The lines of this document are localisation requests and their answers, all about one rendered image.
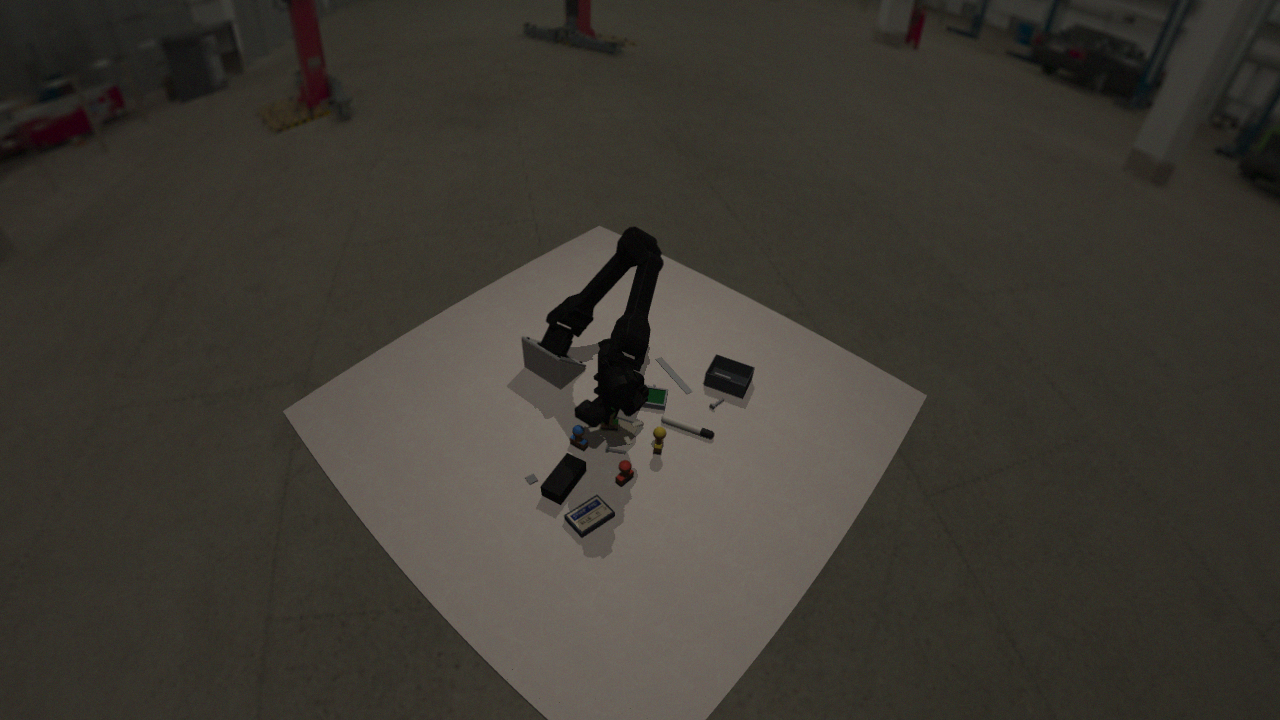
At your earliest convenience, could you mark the flat dark tin with blue and beige label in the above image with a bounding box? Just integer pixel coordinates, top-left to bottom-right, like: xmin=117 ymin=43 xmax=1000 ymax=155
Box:
xmin=564 ymin=495 xmax=614 ymax=538

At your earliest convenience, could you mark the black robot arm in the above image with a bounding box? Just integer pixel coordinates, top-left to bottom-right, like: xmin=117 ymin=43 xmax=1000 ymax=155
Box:
xmin=538 ymin=227 xmax=664 ymax=416

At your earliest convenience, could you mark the red rubber stamp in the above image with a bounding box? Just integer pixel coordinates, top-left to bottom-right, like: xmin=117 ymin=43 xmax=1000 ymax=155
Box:
xmin=616 ymin=460 xmax=634 ymax=487

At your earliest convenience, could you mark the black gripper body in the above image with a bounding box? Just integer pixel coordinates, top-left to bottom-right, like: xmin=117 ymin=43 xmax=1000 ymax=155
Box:
xmin=575 ymin=372 xmax=644 ymax=427

